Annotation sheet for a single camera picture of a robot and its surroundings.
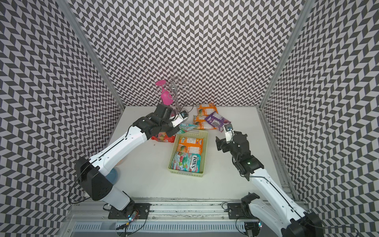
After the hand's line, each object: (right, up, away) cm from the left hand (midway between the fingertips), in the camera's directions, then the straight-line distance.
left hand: (175, 125), depth 80 cm
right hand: (+28, -6, 0) cm, 29 cm away
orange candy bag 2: (+15, 0, +26) cm, 30 cm away
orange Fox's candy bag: (+8, -14, +14) cm, 21 cm away
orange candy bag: (+18, +10, +33) cm, 39 cm away
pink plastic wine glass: (-10, +19, +25) cm, 33 cm away
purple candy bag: (+27, +2, +28) cm, 39 cm away
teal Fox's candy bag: (+6, -22, +4) cm, 23 cm away
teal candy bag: (+5, -2, +1) cm, 5 cm away
